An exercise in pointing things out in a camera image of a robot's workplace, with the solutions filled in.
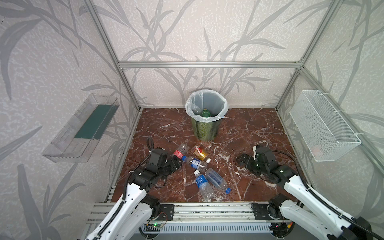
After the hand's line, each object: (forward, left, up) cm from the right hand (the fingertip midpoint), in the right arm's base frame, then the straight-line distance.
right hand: (240, 157), depth 81 cm
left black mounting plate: (-25, +38, -9) cm, 47 cm away
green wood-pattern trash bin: (+17, +18, +1) cm, 25 cm away
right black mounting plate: (-24, -8, -10) cm, 27 cm away
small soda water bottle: (-1, +22, -10) cm, 24 cm away
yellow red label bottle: (+6, +23, -5) cm, 24 cm away
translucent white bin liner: (+34, +15, +12) cm, 39 cm away
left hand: (-2, +32, +3) cm, 32 cm away
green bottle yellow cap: (+29, +19, +5) cm, 35 cm away
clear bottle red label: (+8, +34, -7) cm, 35 cm away
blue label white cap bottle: (-13, +19, -10) cm, 26 cm away
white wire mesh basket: (-1, -32, +23) cm, 39 cm away
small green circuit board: (-30, +45, -12) cm, 56 cm away
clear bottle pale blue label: (-9, +13, -7) cm, 17 cm away
